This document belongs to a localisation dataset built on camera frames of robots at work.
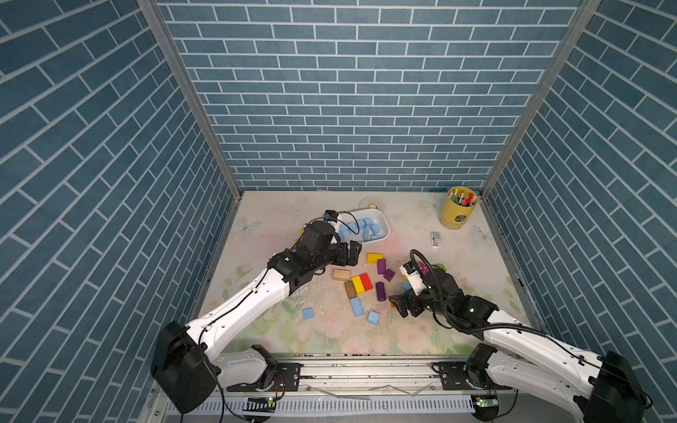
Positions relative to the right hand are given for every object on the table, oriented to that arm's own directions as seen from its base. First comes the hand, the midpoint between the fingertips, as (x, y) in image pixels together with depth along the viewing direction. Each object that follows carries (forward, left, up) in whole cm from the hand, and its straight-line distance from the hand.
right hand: (402, 291), depth 80 cm
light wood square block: (+8, +20, -8) cm, 23 cm away
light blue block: (+30, +10, -8) cm, 33 cm away
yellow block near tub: (+16, +9, -8) cm, 20 cm away
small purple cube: (+9, +3, -8) cm, 13 cm away
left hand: (+8, +15, +12) cm, 21 cm away
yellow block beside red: (+6, +14, -9) cm, 17 cm away
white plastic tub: (+30, +13, -6) cm, 33 cm away
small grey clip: (+26, -15, -7) cm, 31 cm away
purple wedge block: (+13, +6, -8) cm, 17 cm away
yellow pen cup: (+35, -22, +4) cm, 41 cm away
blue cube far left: (-6, +30, -10) cm, 32 cm away
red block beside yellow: (+7, +11, -10) cm, 16 cm away
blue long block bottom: (-2, +14, -9) cm, 17 cm away
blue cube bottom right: (-6, +8, -7) cm, 13 cm away
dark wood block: (+4, +17, -9) cm, 19 cm away
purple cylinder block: (+3, +6, -8) cm, 11 cm away
